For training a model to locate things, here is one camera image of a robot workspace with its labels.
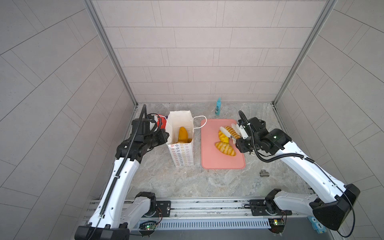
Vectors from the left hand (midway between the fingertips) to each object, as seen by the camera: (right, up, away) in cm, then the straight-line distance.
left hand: (172, 132), depth 72 cm
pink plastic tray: (+20, -18, +17) cm, 32 cm away
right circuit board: (+49, -42, -4) cm, 65 cm away
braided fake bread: (+28, -11, +15) cm, 34 cm away
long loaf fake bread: (+4, -5, +14) cm, 16 cm away
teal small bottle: (+26, +14, +33) cm, 44 cm away
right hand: (+33, -7, +2) cm, 33 cm away
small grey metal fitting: (+48, -24, +9) cm, 55 cm away
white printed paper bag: (+5, -11, +1) cm, 12 cm away
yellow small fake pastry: (+28, -6, +21) cm, 36 cm away
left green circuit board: (-9, -40, -7) cm, 42 cm away
